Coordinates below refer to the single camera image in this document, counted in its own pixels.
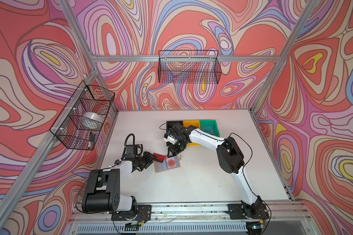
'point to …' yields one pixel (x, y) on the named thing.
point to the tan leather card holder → (159, 167)
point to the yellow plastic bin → (195, 124)
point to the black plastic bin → (170, 124)
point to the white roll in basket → (92, 121)
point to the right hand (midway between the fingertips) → (173, 156)
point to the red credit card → (159, 157)
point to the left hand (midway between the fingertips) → (156, 157)
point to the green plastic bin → (210, 126)
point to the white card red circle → (171, 162)
